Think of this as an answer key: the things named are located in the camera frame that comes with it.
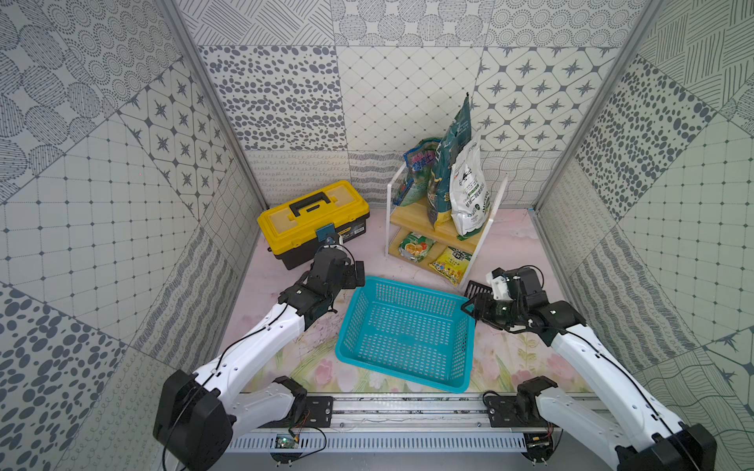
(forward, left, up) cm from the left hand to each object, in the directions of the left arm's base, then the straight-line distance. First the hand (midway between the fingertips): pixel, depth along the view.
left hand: (345, 258), depth 81 cm
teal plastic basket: (-12, -18, -21) cm, 30 cm away
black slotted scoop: (+2, -40, -19) cm, 45 cm away
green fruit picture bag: (+14, -21, -12) cm, 28 cm away
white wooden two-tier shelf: (+16, -20, +1) cm, 26 cm away
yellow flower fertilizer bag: (+10, -33, -16) cm, 38 cm away
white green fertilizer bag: (+14, -34, +13) cm, 39 cm away
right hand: (-12, -34, -8) cm, 37 cm away
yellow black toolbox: (+12, +19, -2) cm, 23 cm away
